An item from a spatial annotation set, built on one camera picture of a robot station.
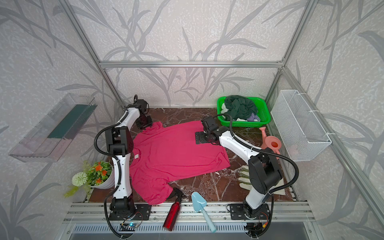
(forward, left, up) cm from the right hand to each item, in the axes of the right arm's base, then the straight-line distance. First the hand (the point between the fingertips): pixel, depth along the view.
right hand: (203, 132), depth 90 cm
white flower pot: (-28, +49, -5) cm, 57 cm away
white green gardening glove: (-26, -24, -11) cm, 37 cm away
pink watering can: (-6, -41, -2) cm, 41 cm away
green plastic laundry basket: (+29, -48, -14) cm, 58 cm away
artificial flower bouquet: (-26, +54, +3) cm, 60 cm away
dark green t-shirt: (+22, -26, -1) cm, 34 cm away
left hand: (+15, +38, -8) cm, 42 cm away
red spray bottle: (-41, +15, -8) cm, 44 cm away
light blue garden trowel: (-36, +3, -12) cm, 38 cm away
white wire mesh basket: (-17, -41, +22) cm, 50 cm away
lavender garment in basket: (+18, -36, -7) cm, 41 cm away
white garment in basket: (+29, -17, -10) cm, 35 cm away
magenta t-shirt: (-8, +26, -12) cm, 29 cm away
